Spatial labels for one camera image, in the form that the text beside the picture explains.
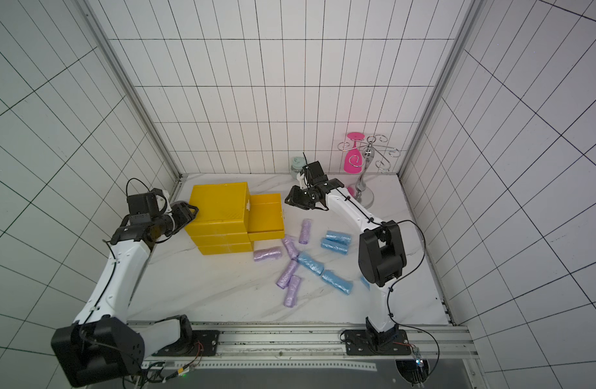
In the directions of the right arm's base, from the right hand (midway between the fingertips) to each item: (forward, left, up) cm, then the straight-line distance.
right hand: (291, 195), depth 91 cm
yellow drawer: (-7, +10, -8) cm, 14 cm away
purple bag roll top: (-7, -5, -15) cm, 17 cm away
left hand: (-14, +32, +4) cm, 35 cm away
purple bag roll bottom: (-34, -2, -14) cm, 37 cm away
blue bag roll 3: (-27, -18, -15) cm, 36 cm away
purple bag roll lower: (-28, +1, -14) cm, 31 cm away
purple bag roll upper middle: (-15, 0, -15) cm, 21 cm away
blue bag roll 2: (-20, -6, -13) cm, 25 cm away
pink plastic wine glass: (+19, -25, +3) cm, 32 cm away
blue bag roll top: (-9, -19, -14) cm, 26 cm away
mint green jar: (+26, 0, -8) cm, 27 cm away
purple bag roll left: (-18, +6, -13) cm, 23 cm away
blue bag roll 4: (-26, -28, -15) cm, 41 cm away
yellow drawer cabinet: (-17, +21, +5) cm, 28 cm away
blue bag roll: (-13, -18, -14) cm, 26 cm away
